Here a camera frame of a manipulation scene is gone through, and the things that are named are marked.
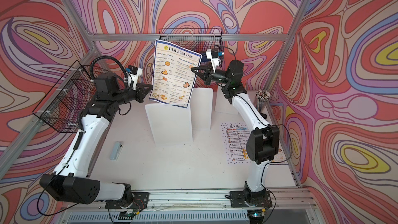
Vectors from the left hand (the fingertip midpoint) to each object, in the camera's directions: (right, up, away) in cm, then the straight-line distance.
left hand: (152, 86), depth 70 cm
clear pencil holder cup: (+60, -4, +23) cm, 64 cm away
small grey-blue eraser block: (-26, -35, +16) cm, 46 cm away
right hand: (+18, +6, 0) cm, 19 cm away
